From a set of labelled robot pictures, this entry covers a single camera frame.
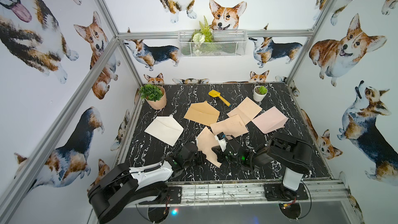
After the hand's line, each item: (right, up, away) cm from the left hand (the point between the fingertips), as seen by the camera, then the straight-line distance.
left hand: (208, 155), depth 85 cm
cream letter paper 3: (-1, +7, +4) cm, 8 cm away
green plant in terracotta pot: (-33, +32, +10) cm, 47 cm away
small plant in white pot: (+34, +35, +19) cm, 52 cm away
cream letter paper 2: (+16, +14, +13) cm, 24 cm away
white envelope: (-27, +12, +14) cm, 33 cm away
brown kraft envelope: (-4, +21, +19) cm, 29 cm away
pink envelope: (+41, +17, +16) cm, 47 cm away
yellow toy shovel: (+6, +34, +29) cm, 45 cm away
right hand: (+1, +2, +2) cm, 3 cm away
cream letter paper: (+26, +23, +22) cm, 41 cm away
